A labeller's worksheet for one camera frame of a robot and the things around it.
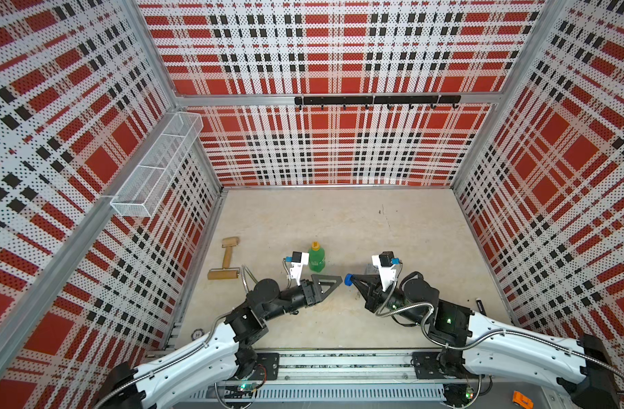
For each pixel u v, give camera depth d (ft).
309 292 1.95
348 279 2.16
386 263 1.93
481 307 2.76
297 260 2.16
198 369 1.61
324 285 2.01
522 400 2.18
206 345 1.65
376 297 1.92
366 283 2.09
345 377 2.41
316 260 2.83
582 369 1.37
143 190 3.00
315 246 2.75
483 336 1.60
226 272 3.05
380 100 2.97
